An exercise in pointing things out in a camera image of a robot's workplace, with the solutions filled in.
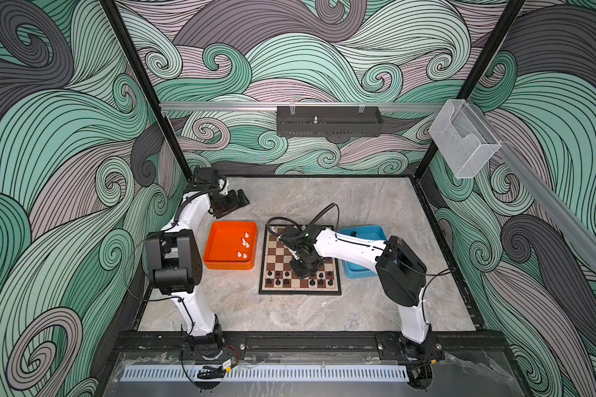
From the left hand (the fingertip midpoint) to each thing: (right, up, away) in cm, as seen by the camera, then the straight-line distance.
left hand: (240, 202), depth 93 cm
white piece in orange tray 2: (0, -20, 0) cm, 20 cm away
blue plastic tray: (+50, -12, +5) cm, 52 cm away
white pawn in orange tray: (+1, -14, +5) cm, 15 cm away
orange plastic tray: (-4, -17, +3) cm, 18 cm away
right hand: (+24, -25, -7) cm, 35 cm away
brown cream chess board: (+15, -26, -5) cm, 31 cm away
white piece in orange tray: (+1, -16, +2) cm, 16 cm away
